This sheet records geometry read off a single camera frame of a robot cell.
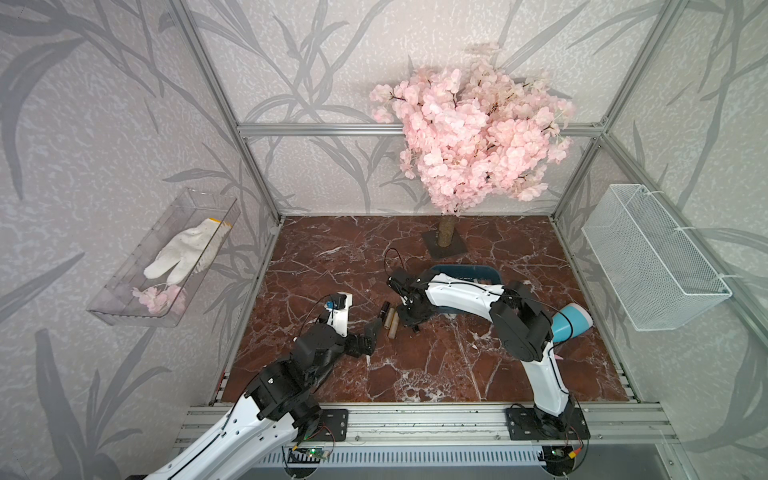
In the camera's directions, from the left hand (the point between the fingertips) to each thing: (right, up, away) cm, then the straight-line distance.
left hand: (367, 319), depth 72 cm
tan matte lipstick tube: (+6, -7, +17) cm, 19 cm away
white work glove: (-40, +17, -5) cm, 44 cm away
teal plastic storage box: (+34, +8, +31) cm, 47 cm away
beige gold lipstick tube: (+4, -5, +19) cm, 20 cm away
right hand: (+10, -5, +20) cm, 23 cm away
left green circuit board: (-11, -31, -3) cm, 33 cm away
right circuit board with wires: (+46, -33, -1) cm, 57 cm away
